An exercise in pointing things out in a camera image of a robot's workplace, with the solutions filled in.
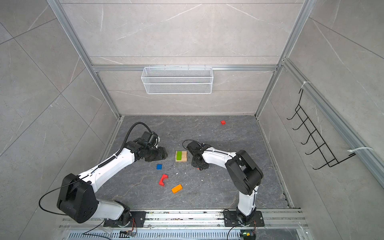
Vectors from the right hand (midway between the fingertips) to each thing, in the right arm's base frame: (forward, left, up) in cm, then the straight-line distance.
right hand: (197, 163), depth 94 cm
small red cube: (+34, -21, +1) cm, 40 cm away
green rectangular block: (+5, +12, +2) cm, 13 cm away
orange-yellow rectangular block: (-16, +13, +1) cm, 20 cm away
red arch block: (-9, +20, +3) cm, 23 cm away
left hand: (+1, +20, +13) cm, 23 cm away
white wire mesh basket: (+47, +13, +31) cm, 58 cm away
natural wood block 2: (+4, +9, +2) cm, 10 cm away
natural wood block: (+7, +9, +1) cm, 11 cm away
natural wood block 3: (+3, +9, +1) cm, 10 cm away
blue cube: (-2, +25, 0) cm, 25 cm away
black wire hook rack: (-11, -54, +31) cm, 63 cm away
